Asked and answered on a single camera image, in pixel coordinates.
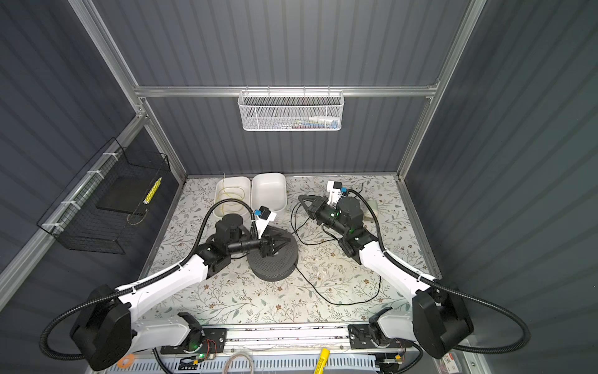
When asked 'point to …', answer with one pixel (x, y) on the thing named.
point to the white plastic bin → (269, 190)
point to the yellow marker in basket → (153, 190)
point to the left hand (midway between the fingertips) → (287, 236)
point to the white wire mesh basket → (290, 111)
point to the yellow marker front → (322, 361)
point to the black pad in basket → (121, 193)
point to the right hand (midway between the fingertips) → (299, 200)
